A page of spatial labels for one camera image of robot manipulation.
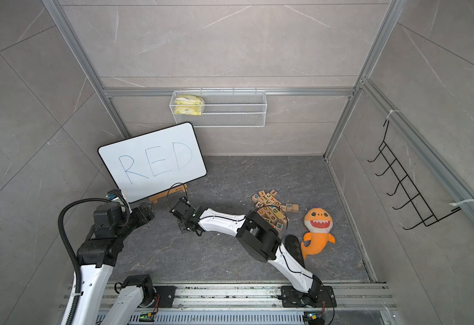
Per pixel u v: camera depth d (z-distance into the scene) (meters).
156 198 0.97
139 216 0.64
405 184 0.68
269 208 0.95
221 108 1.01
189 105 0.88
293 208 0.95
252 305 0.73
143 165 0.93
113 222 0.53
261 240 0.54
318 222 0.85
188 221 0.68
